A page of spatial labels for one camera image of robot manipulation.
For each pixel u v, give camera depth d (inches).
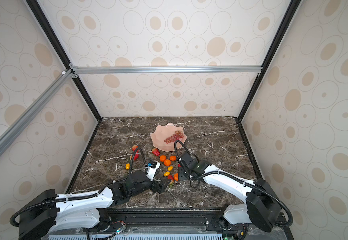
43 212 16.1
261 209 16.2
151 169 26.9
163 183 27.1
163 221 29.3
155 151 38.5
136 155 38.3
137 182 23.3
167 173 35.3
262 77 37.2
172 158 37.2
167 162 36.4
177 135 40.5
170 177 34.5
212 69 64.1
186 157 24.6
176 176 34.3
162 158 37.9
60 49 32.1
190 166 24.6
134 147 39.4
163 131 42.9
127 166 36.1
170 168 36.2
